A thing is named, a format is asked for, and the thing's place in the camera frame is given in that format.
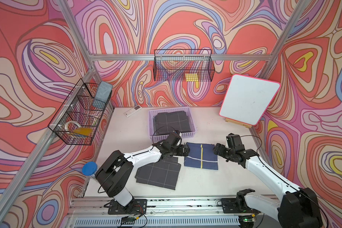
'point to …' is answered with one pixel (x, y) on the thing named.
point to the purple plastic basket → (187, 109)
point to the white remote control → (128, 113)
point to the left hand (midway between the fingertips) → (186, 150)
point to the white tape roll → (66, 127)
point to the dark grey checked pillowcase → (166, 122)
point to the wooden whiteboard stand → (237, 123)
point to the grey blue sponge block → (102, 95)
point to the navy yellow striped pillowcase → (202, 156)
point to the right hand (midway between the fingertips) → (219, 154)
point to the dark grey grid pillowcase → (164, 173)
